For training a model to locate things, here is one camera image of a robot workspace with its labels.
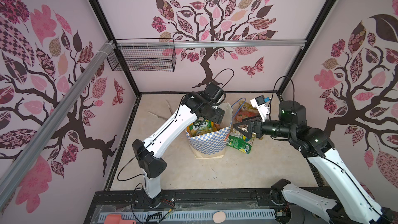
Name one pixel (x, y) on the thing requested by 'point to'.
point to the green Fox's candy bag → (241, 141)
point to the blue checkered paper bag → (213, 145)
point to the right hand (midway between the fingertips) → (239, 122)
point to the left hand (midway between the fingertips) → (212, 117)
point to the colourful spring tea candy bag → (202, 126)
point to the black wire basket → (144, 59)
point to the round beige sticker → (219, 216)
